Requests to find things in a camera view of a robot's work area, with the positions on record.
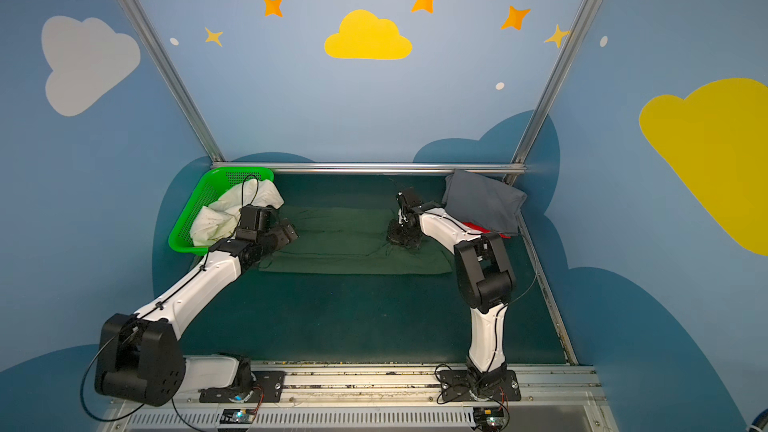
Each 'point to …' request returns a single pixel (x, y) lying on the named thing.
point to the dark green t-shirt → (347, 241)
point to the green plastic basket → (213, 186)
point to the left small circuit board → (238, 416)
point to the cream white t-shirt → (220, 220)
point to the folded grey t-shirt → (490, 203)
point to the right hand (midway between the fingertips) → (392, 238)
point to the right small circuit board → (489, 417)
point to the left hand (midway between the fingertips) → (288, 233)
